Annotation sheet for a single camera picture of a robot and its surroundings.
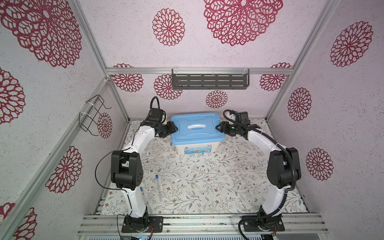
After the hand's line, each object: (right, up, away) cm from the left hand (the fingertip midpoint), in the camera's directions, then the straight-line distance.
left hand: (175, 132), depth 93 cm
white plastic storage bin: (+17, -11, +2) cm, 20 cm away
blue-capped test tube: (-8, -32, -7) cm, 34 cm away
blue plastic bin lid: (+14, +3, 0) cm, 14 cm away
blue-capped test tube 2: (-16, -36, -9) cm, 41 cm away
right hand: (+27, +4, +1) cm, 28 cm away
